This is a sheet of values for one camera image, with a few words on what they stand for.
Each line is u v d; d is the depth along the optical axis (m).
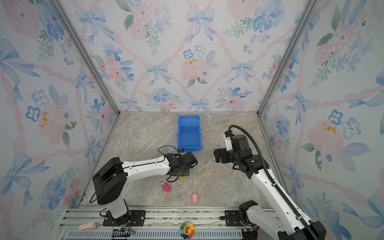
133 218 0.73
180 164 0.62
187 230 0.70
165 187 0.81
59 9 0.69
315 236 0.36
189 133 1.08
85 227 0.69
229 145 0.68
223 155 0.67
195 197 0.80
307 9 0.70
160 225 0.73
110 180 0.49
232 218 0.73
